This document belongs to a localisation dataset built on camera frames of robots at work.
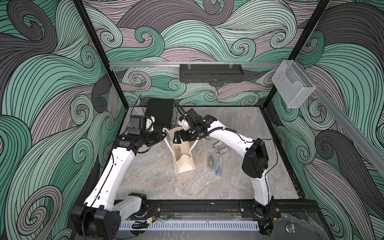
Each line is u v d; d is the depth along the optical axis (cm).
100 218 36
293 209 75
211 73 97
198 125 62
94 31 81
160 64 200
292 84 79
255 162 51
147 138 62
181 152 94
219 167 88
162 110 120
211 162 88
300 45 84
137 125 55
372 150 51
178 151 93
